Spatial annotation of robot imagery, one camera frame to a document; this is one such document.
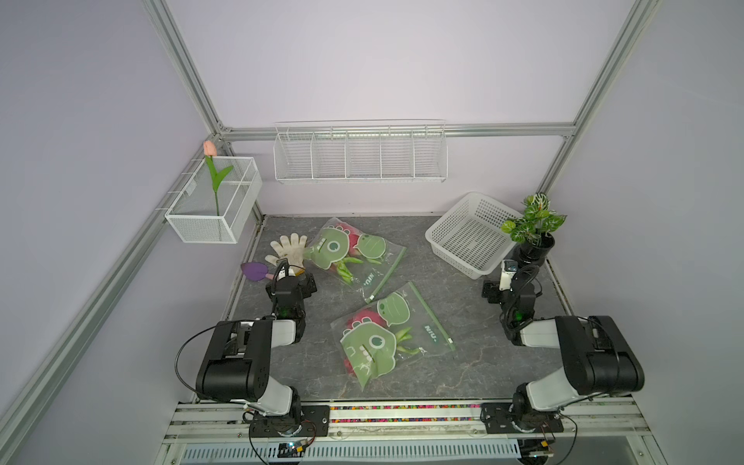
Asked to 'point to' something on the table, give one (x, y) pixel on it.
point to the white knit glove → (292, 250)
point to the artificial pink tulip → (217, 178)
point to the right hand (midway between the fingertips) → (499, 274)
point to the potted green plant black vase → (533, 231)
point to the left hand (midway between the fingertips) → (293, 275)
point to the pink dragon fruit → (375, 317)
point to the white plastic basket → (469, 236)
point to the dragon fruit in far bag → (342, 266)
